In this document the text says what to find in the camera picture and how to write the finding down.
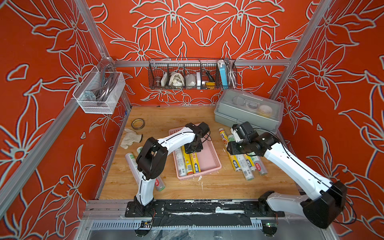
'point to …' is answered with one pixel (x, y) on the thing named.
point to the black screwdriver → (207, 73)
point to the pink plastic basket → (210, 162)
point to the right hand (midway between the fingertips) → (229, 148)
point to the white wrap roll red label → (159, 184)
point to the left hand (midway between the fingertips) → (196, 150)
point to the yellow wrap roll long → (187, 160)
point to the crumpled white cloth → (130, 137)
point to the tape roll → (137, 124)
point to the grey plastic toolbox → (233, 107)
